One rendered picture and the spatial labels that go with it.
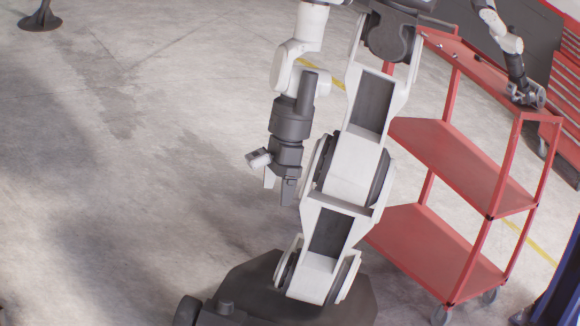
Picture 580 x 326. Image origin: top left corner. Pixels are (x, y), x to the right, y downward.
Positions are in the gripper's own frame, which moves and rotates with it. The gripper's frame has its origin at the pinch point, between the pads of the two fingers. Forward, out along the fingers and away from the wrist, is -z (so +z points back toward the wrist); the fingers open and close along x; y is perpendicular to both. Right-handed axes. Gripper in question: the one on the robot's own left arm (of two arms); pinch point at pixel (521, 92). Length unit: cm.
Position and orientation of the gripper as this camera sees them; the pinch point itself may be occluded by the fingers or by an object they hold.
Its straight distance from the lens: 277.3
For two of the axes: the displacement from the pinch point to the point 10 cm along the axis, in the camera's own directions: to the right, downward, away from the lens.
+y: -7.8, 5.5, -2.9
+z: -3.1, -7.5, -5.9
